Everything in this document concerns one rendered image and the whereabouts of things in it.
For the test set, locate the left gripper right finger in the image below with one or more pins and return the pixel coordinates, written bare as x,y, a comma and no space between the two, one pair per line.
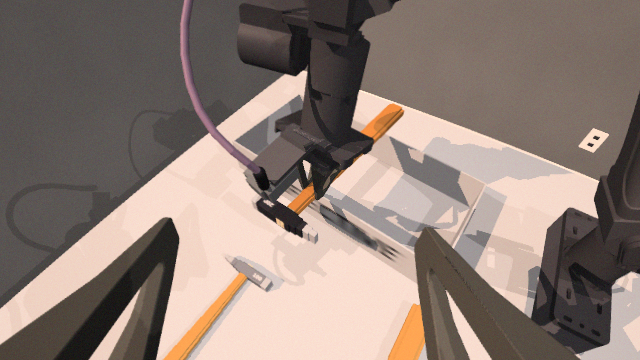
505,332

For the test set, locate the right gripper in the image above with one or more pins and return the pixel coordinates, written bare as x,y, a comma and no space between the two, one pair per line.
324,138

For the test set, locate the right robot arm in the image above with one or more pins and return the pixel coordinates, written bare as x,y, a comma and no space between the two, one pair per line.
270,37

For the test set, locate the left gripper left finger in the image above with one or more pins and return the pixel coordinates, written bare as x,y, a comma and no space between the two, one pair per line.
75,327

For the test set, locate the black hammer with wooden handle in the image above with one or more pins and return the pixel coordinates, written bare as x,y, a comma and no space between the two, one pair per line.
410,340

